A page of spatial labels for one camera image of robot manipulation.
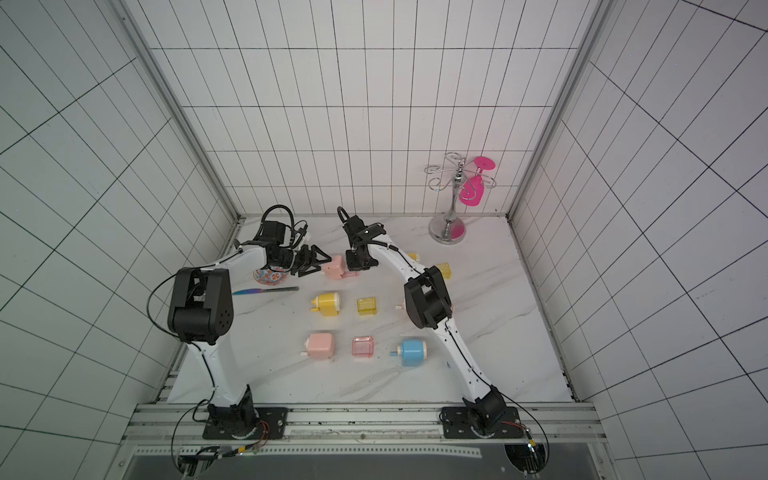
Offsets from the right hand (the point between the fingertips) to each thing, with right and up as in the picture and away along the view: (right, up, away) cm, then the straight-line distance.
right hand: (360, 259), depth 104 cm
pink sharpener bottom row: (-9, -22, -25) cm, 34 cm away
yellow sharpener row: (-8, -12, -17) cm, 22 cm away
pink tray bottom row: (+3, -25, -18) cm, 31 cm away
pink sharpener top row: (-7, -3, -9) cm, 12 cm away
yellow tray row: (+3, -14, -11) cm, 18 cm away
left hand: (-11, -2, -10) cm, 15 cm away
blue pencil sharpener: (+17, -23, -27) cm, 39 cm away
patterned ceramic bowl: (-30, -5, -4) cm, 31 cm away
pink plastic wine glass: (+40, +25, -2) cm, 47 cm away
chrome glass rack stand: (+35, +11, +10) cm, 38 cm away
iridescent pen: (-33, -10, -9) cm, 35 cm away
